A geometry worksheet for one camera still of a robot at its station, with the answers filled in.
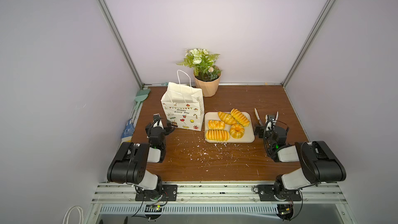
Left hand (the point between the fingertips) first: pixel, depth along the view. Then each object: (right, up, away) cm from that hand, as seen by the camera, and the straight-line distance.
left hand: (160, 119), depth 91 cm
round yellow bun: (+46, -7, 0) cm, 47 cm away
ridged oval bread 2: (+41, 0, +6) cm, 42 cm away
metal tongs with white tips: (+62, -1, +7) cm, 63 cm away
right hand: (+66, +1, -1) cm, 66 cm away
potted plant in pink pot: (+28, +30, +15) cm, 44 cm away
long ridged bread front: (+35, -9, -1) cm, 36 cm away
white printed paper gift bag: (+16, +9, -12) cm, 22 cm away
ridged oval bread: (+50, 0, +6) cm, 50 cm away
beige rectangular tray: (+43, +3, +9) cm, 44 cm away
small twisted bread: (+32, -3, +2) cm, 33 cm away
